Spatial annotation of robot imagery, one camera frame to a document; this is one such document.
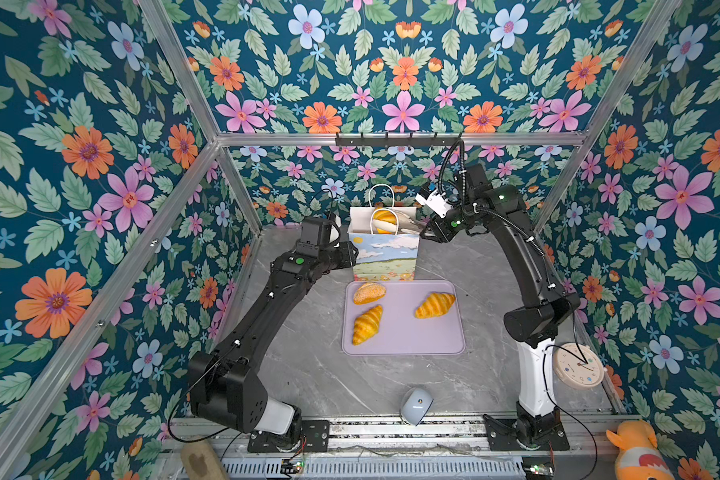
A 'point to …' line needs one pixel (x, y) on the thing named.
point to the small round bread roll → (384, 215)
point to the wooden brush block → (201, 462)
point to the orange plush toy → (638, 457)
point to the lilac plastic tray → (400, 331)
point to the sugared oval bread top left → (369, 293)
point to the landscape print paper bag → (384, 238)
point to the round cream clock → (578, 366)
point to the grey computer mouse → (415, 405)
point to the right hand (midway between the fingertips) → (429, 225)
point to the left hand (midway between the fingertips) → (357, 243)
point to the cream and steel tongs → (409, 224)
